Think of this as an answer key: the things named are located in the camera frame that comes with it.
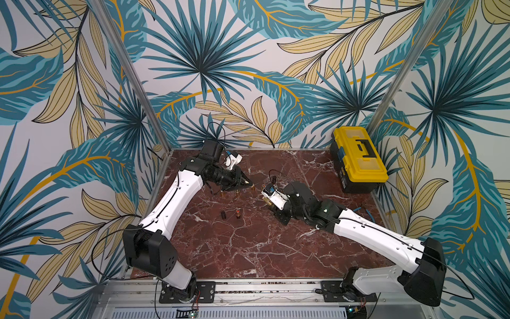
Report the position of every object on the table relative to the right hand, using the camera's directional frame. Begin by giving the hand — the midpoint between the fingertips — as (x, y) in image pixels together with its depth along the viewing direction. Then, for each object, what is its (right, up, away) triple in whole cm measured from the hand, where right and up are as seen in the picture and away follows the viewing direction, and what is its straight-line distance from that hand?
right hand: (271, 203), depth 76 cm
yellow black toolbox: (+42, +16, +17) cm, 48 cm away
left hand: (-8, +7, -3) cm, 11 cm away
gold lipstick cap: (-7, +6, -3) cm, 10 cm away
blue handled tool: (+48, -9, +19) cm, 53 cm away
